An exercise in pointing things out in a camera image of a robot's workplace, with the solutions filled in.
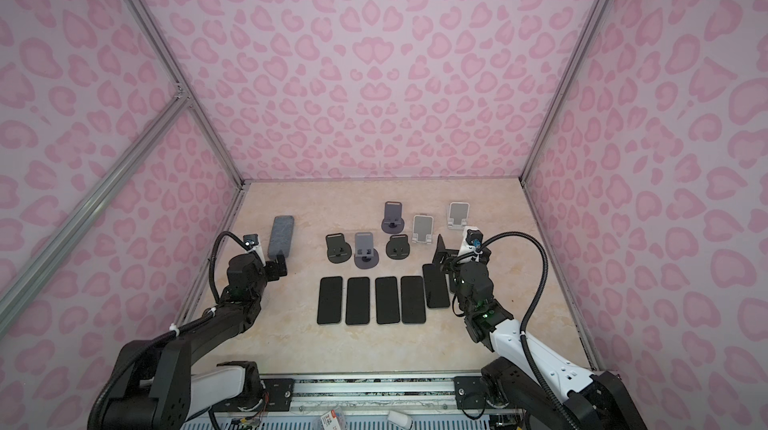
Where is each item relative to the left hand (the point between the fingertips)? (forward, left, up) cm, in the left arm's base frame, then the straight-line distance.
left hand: (266, 249), depth 89 cm
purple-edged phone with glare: (-13, -27, -10) cm, 31 cm away
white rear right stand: (+16, -61, -7) cm, 63 cm away
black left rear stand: (+2, -20, -6) cm, 21 cm away
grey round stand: (0, -29, -5) cm, 30 cm away
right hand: (-3, -55, +10) cm, 56 cm away
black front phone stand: (+5, -39, -9) cm, 41 cm away
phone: (-13, -18, -10) cm, 25 cm away
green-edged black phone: (-9, -50, -9) cm, 52 cm away
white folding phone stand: (+9, -47, -5) cm, 49 cm away
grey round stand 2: (+15, -38, -9) cm, 42 cm away
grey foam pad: (+9, 0, -7) cm, 12 cm away
